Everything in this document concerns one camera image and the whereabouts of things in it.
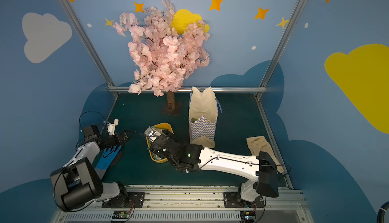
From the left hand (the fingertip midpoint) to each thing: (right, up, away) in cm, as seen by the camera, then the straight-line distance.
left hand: (130, 133), depth 87 cm
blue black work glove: (-6, -9, -12) cm, 16 cm away
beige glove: (+79, -8, +7) cm, 79 cm away
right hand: (+21, +1, -17) cm, 27 cm away
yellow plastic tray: (+15, -13, -3) cm, 20 cm away
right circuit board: (+63, -38, -15) cm, 75 cm away
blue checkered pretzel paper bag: (+43, +15, +12) cm, 47 cm away
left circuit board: (+2, -37, -15) cm, 40 cm away
